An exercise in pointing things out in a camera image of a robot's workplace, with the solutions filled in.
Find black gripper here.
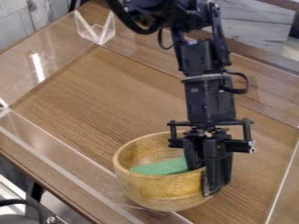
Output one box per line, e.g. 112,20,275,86
169,73,255,197

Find green rectangular block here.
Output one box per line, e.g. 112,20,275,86
130,157,189,175

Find brown wooden bowl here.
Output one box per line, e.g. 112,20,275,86
112,131,213,212

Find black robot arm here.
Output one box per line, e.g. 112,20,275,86
107,0,255,196

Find clear acrylic tray wall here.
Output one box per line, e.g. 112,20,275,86
0,105,193,224

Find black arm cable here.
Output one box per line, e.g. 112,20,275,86
104,0,174,36

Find clear acrylic corner bracket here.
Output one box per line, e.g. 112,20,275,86
74,10,116,46

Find black cable bottom left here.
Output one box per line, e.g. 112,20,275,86
0,199,46,224

